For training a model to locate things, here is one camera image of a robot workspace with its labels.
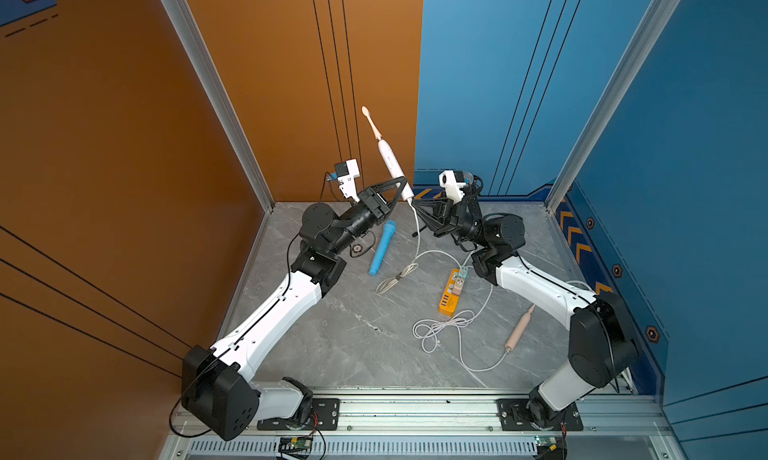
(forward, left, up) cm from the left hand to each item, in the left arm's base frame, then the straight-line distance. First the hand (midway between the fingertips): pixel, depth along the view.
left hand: (408, 183), depth 59 cm
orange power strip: (-4, -14, -44) cm, 46 cm away
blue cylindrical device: (+24, +5, -44) cm, 50 cm away
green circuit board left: (-39, +29, -50) cm, 69 cm away
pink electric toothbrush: (-11, -34, -46) cm, 58 cm away
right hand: (-3, -2, -4) cm, 6 cm away
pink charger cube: (0, -16, -40) cm, 43 cm away
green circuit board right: (-37, -35, -50) cm, 72 cm away
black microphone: (+24, -21, -24) cm, 40 cm away
